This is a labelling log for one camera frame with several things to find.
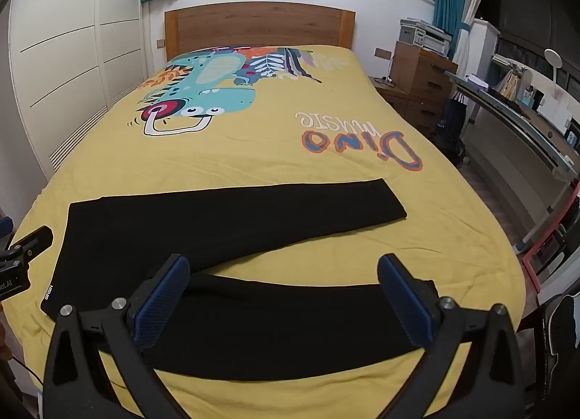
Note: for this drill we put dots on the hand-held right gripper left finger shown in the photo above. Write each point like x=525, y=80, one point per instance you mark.
x=164, y=292

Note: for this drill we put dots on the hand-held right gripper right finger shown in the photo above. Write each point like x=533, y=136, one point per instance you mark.
x=405, y=299

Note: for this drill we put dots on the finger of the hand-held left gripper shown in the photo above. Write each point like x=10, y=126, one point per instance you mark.
x=34, y=242
x=4, y=225

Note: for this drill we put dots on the black pants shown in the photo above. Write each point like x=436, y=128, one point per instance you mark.
x=226, y=228

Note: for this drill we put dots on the black chair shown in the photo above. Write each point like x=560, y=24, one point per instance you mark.
x=559, y=346

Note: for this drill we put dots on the yellow printed bedspread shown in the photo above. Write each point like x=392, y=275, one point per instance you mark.
x=272, y=151

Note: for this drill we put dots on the black bag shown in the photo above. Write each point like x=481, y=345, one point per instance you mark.
x=451, y=124

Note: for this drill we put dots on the desk with grey edge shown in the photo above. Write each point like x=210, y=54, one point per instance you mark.
x=503, y=138

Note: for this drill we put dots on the wooden nightstand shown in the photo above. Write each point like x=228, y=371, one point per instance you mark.
x=408, y=104

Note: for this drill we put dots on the white wardrobe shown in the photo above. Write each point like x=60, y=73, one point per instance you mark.
x=68, y=38

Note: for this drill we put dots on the wooden drawer cabinet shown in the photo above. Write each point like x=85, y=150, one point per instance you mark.
x=421, y=70

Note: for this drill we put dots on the white cabinet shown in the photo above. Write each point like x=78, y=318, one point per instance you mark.
x=484, y=47

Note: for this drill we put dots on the grey printer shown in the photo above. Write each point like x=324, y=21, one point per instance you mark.
x=426, y=36

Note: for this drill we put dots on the white desk lamp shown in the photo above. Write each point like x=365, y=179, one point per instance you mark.
x=553, y=61

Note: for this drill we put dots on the wooden headboard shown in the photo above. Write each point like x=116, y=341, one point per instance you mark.
x=258, y=25

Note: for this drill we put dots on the red chair frame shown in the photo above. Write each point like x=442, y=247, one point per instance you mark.
x=537, y=265

